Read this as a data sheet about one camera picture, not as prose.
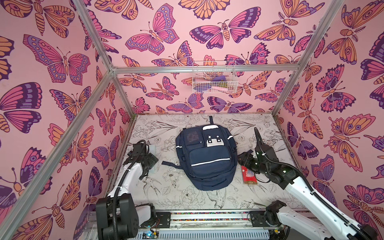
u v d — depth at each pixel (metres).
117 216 0.39
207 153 0.91
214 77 0.96
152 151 0.99
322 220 0.43
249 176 0.89
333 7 0.69
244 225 0.73
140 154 0.62
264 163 0.57
